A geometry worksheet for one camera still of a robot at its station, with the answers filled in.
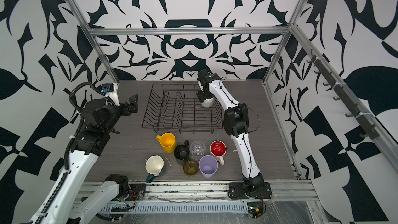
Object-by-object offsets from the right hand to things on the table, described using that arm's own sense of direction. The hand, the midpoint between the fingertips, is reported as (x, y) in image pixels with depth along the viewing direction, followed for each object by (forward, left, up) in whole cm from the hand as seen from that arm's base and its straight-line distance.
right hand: (207, 95), depth 100 cm
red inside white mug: (-32, -5, -9) cm, 34 cm away
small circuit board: (-59, -20, -11) cm, 63 cm away
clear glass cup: (-32, +6, -9) cm, 34 cm away
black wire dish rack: (-7, +19, -4) cm, 21 cm away
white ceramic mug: (-6, 0, 0) cm, 6 cm away
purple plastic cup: (-40, +1, -8) cm, 41 cm away
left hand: (-19, +37, +26) cm, 49 cm away
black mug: (-34, +15, -8) cm, 38 cm away
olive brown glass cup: (-41, +10, -9) cm, 43 cm away
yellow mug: (-28, +23, -8) cm, 37 cm away
